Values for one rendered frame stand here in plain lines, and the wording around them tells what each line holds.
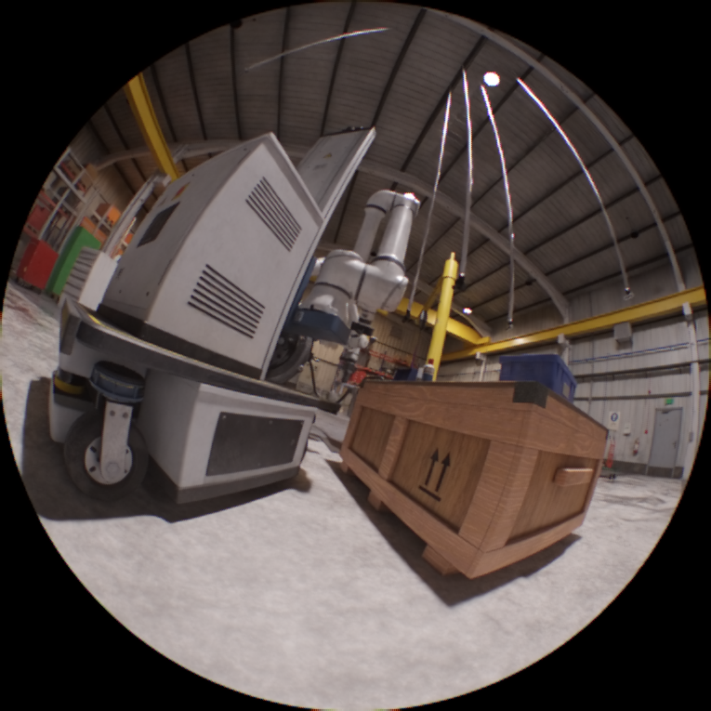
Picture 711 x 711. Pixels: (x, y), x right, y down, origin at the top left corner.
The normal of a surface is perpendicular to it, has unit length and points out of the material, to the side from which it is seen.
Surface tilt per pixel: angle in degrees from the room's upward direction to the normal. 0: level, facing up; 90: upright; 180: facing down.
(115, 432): 90
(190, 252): 90
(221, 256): 90
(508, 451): 90
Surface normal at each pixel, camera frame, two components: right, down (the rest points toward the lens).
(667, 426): -0.93, -0.32
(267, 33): -0.18, 0.97
